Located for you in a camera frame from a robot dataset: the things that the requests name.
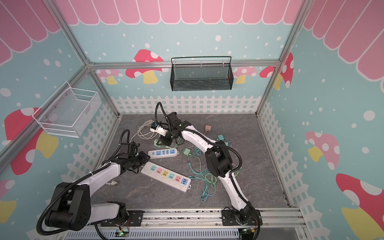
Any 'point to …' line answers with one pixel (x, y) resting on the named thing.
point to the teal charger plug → (220, 137)
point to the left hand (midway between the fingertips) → (149, 160)
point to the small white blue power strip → (158, 153)
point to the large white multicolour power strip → (166, 176)
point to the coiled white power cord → (144, 132)
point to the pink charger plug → (207, 128)
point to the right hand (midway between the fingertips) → (159, 140)
